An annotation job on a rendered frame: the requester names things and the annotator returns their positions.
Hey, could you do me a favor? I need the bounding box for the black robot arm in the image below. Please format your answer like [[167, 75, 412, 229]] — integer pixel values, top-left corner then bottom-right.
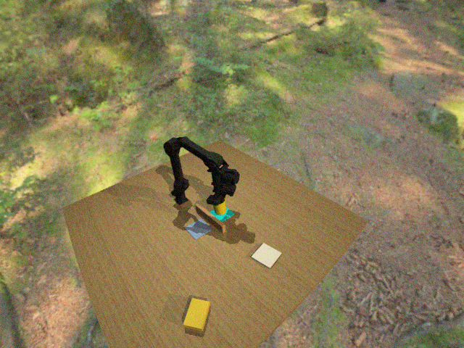
[[164, 136, 239, 205]]

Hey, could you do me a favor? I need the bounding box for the yellow rectangular block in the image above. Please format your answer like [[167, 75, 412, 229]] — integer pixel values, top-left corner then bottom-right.
[[183, 298, 210, 331]]

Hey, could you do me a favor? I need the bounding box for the cream flat square tile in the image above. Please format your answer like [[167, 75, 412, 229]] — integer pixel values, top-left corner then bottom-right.
[[252, 243, 281, 269]]

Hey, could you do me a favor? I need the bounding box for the yellow cup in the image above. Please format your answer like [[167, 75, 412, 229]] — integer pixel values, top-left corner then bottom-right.
[[213, 199, 226, 215]]

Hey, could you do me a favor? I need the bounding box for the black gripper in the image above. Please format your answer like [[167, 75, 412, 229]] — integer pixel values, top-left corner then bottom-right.
[[206, 181, 227, 206]]

